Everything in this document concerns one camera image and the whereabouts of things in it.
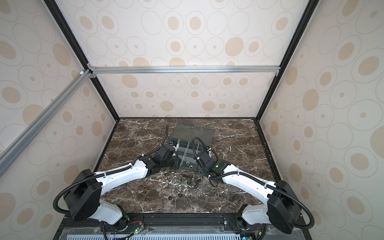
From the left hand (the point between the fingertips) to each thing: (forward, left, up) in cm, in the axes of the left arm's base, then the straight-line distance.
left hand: (184, 159), depth 84 cm
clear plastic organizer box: (+23, -2, -13) cm, 27 cm away
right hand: (-3, -11, -2) cm, 12 cm away
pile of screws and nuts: (-9, +2, -11) cm, 14 cm away
